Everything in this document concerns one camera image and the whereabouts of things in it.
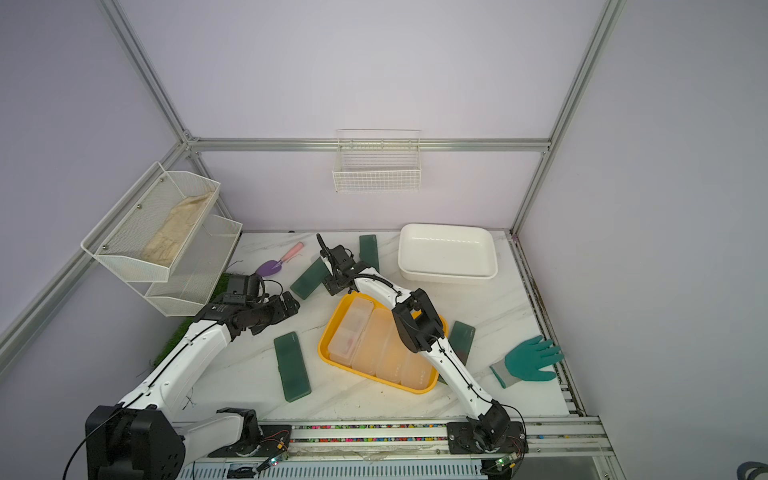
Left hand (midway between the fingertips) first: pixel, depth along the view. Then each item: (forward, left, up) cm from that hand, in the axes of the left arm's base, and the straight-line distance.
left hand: (286, 315), depth 84 cm
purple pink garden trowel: (+25, +14, -10) cm, 30 cm away
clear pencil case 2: (-7, -24, -9) cm, 27 cm away
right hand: (+21, -12, -12) cm, 27 cm away
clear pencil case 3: (-9, -31, -11) cm, 33 cm away
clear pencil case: (+4, -20, -7) cm, 21 cm away
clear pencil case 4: (-13, -37, -8) cm, 40 cm away
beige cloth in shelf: (+11, +29, +19) cm, 36 cm away
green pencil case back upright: (+34, -21, -10) cm, 41 cm away
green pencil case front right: (-3, -51, -9) cm, 52 cm away
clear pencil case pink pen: (-6, -16, -7) cm, 19 cm away
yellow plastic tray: (+2, -14, -6) cm, 15 cm away
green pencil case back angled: (+18, -2, -8) cm, 20 cm away
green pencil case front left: (-12, -2, -9) cm, 15 cm away
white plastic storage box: (+32, -51, -9) cm, 61 cm away
